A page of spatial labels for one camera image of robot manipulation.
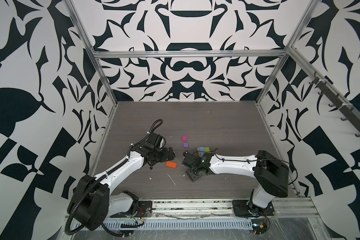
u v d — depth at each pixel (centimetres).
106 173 45
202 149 93
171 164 87
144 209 74
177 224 65
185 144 96
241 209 74
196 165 65
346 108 58
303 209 76
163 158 75
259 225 71
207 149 89
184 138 99
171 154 76
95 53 91
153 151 65
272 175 45
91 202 40
